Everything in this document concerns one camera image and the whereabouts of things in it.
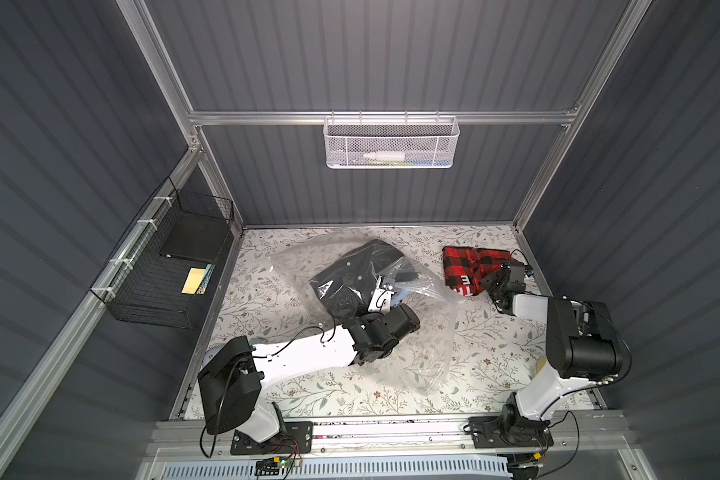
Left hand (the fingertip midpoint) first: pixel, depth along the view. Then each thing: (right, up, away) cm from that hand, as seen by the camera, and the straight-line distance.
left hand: (375, 304), depth 79 cm
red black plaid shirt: (+33, +9, +26) cm, 43 cm away
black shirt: (-8, +4, +8) cm, 12 cm away
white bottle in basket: (+4, +44, +14) cm, 47 cm away
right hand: (+38, +6, +20) cm, 43 cm away
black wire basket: (-55, +6, -10) cm, 56 cm away
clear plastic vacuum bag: (+13, -18, +7) cm, 24 cm away
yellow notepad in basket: (-45, +7, -6) cm, 46 cm away
